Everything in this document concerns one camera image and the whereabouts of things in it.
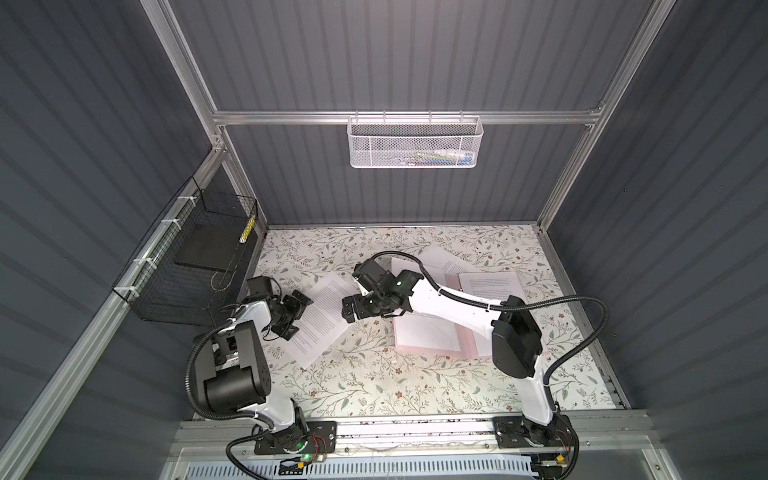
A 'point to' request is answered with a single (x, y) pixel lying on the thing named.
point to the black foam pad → (211, 245)
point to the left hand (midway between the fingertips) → (304, 313)
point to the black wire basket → (182, 271)
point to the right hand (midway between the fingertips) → (357, 313)
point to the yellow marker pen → (248, 229)
